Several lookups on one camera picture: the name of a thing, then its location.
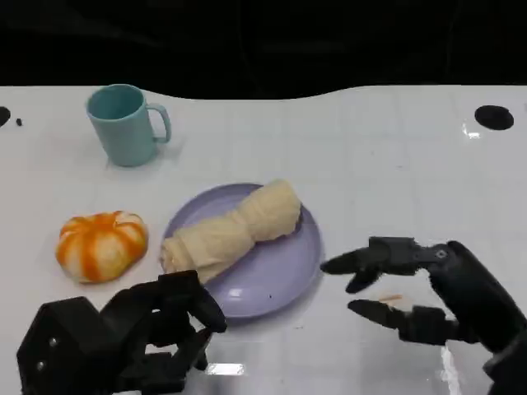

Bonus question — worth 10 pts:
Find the pale green mug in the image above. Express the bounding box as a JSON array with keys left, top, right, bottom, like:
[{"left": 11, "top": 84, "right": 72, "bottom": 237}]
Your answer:
[{"left": 85, "top": 84, "right": 172, "bottom": 168}]

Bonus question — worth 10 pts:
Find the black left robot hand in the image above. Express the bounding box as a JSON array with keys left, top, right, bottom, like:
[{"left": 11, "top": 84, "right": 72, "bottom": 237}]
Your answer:
[{"left": 16, "top": 269, "right": 228, "bottom": 395}]

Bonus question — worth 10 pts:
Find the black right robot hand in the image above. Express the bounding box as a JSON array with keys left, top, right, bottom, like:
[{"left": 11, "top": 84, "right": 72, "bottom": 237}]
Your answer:
[{"left": 319, "top": 236, "right": 527, "bottom": 353}]

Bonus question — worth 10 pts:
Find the beige towel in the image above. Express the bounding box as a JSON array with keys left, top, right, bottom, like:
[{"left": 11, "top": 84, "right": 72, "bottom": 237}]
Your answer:
[{"left": 159, "top": 178, "right": 301, "bottom": 285}]

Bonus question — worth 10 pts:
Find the lilac plate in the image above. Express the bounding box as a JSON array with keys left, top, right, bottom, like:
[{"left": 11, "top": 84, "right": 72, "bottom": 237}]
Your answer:
[{"left": 161, "top": 183, "right": 324, "bottom": 320}]

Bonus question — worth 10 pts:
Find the orange and white bread roll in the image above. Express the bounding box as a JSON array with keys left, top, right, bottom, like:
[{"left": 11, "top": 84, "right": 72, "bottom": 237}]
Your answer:
[{"left": 55, "top": 211, "right": 149, "bottom": 285}]

